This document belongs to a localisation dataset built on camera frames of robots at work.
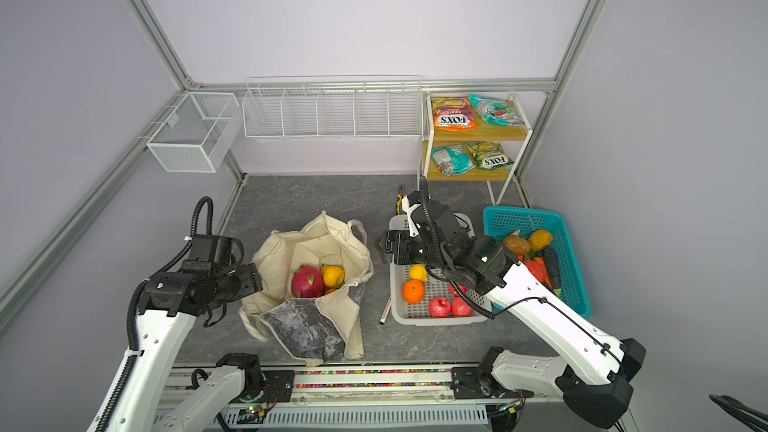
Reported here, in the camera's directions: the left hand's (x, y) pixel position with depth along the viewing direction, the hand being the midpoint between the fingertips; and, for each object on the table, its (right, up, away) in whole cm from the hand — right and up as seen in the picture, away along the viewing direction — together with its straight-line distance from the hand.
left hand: (247, 288), depth 71 cm
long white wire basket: (+17, +53, +28) cm, 62 cm away
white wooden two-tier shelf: (+64, +43, +35) cm, 85 cm away
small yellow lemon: (+43, 0, +17) cm, 46 cm away
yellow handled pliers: (+38, +23, +40) cm, 60 cm away
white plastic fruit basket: (+43, -11, +13) cm, 46 cm away
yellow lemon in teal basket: (+82, +9, +22) cm, 85 cm away
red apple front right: (+54, -8, +9) cm, 55 cm away
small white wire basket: (-30, +45, +28) cm, 61 cm away
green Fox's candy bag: (+68, +37, +30) cm, 83 cm away
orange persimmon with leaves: (+17, -5, +15) cm, 23 cm away
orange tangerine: (+41, -5, +13) cm, 43 cm away
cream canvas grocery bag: (+17, -9, -3) cm, 19 cm away
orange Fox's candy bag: (+53, +47, +15) cm, 72 cm away
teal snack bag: (+55, +35, +28) cm, 71 cm away
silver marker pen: (+33, -11, +13) cm, 37 cm away
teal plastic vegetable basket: (+72, +14, +28) cm, 79 cm away
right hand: (+34, +12, -6) cm, 37 cm away
